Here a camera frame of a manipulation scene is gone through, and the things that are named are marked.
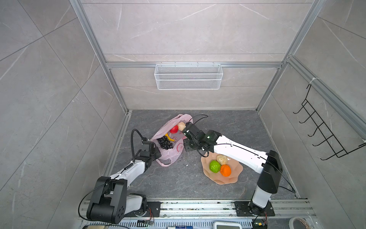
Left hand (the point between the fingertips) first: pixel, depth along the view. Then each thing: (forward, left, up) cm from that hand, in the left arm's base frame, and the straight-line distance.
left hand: (156, 148), depth 92 cm
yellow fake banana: (+10, -7, -3) cm, 13 cm away
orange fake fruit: (-17, -42, +2) cm, 45 cm away
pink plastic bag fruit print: (-6, -8, 0) cm, 10 cm away
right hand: (-4, -20, +12) cm, 23 cm away
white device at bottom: (-42, -37, 0) cm, 57 cm away
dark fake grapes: (+4, -5, -1) cm, 7 cm away
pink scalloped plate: (-17, -42, +2) cm, 45 cm away
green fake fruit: (-15, -36, +2) cm, 39 cm away
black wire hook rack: (-14, -85, +29) cm, 90 cm away
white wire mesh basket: (+43, -23, +25) cm, 55 cm away
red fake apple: (+14, -12, +1) cm, 18 cm away
